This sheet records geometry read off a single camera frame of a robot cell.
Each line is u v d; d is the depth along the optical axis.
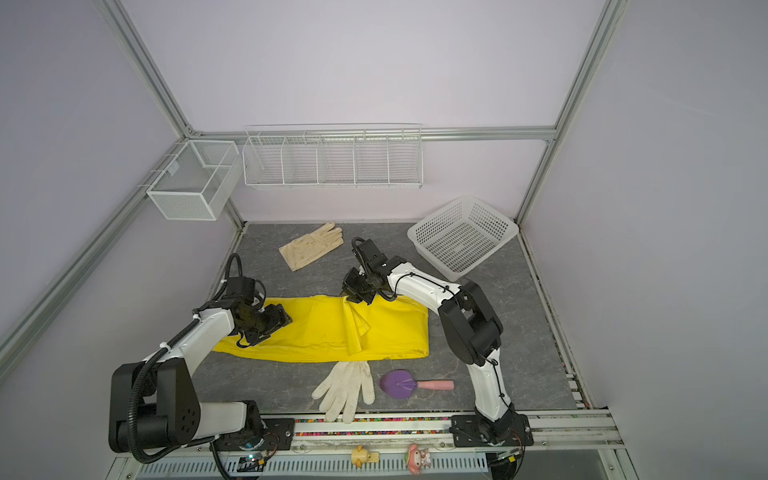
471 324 0.53
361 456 0.67
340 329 0.89
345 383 0.81
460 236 1.16
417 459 0.68
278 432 0.74
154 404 0.42
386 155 1.02
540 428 0.75
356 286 0.79
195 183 0.98
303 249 1.12
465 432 0.70
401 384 0.80
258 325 0.75
